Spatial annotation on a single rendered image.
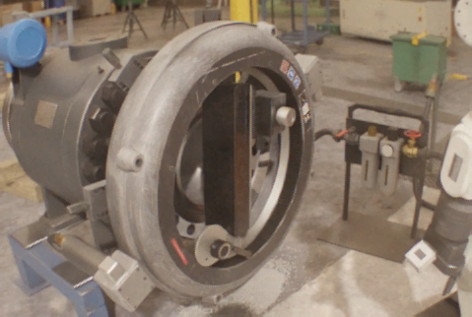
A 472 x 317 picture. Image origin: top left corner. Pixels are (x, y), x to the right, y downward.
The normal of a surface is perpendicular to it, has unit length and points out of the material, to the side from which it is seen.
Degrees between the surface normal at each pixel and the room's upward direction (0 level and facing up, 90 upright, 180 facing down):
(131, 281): 90
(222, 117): 86
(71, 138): 70
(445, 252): 90
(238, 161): 90
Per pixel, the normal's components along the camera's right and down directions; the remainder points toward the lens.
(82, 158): 0.79, 0.18
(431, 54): -0.57, 0.30
